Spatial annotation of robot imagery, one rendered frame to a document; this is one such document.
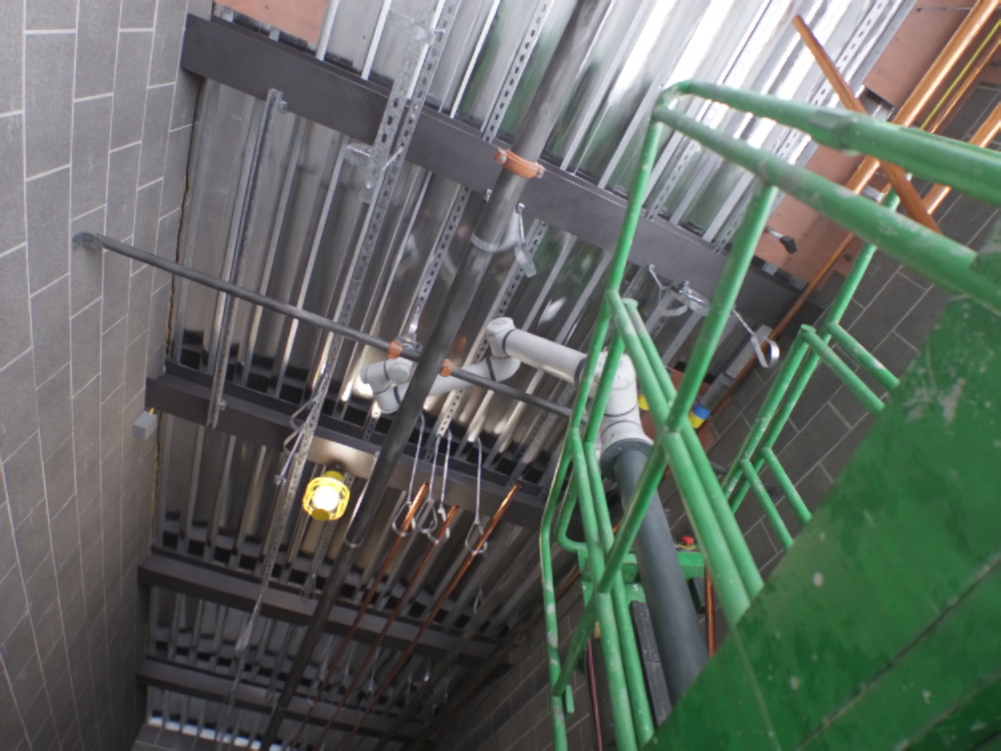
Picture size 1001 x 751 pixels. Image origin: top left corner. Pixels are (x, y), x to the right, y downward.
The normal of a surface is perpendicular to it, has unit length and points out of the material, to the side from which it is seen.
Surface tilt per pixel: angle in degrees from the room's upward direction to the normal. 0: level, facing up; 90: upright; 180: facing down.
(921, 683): 90
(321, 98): 180
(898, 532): 90
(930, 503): 90
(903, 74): 180
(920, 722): 90
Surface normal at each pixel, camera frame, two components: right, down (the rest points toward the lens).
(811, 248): 0.00, 0.55
